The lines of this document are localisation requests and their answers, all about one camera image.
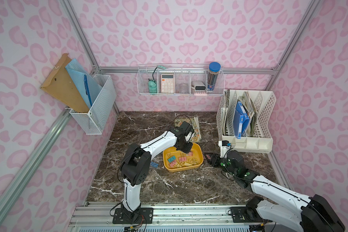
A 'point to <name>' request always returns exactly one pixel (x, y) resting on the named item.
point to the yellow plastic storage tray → (174, 160)
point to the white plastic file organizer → (262, 141)
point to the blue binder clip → (153, 164)
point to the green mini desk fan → (152, 84)
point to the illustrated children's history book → (194, 122)
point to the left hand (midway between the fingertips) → (187, 146)
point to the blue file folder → (240, 120)
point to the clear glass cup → (183, 89)
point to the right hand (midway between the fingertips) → (205, 154)
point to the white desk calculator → (167, 83)
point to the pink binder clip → (209, 157)
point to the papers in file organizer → (249, 109)
